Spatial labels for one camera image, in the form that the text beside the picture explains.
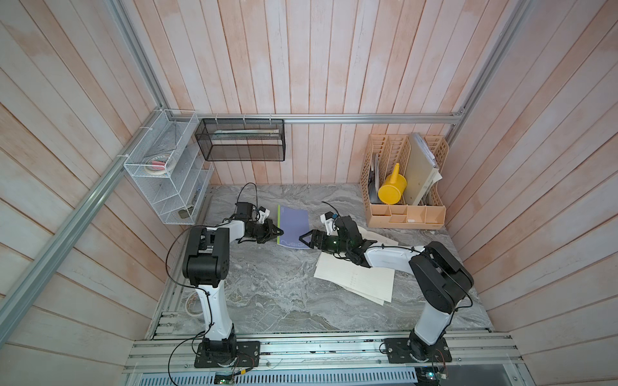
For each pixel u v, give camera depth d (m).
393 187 0.95
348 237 0.72
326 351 0.76
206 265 0.54
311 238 0.80
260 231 0.89
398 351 0.73
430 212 1.04
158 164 0.73
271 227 0.92
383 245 0.64
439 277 0.48
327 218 0.85
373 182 0.97
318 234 0.80
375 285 0.88
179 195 0.77
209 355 0.67
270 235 0.90
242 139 1.03
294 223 1.07
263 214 0.96
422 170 0.93
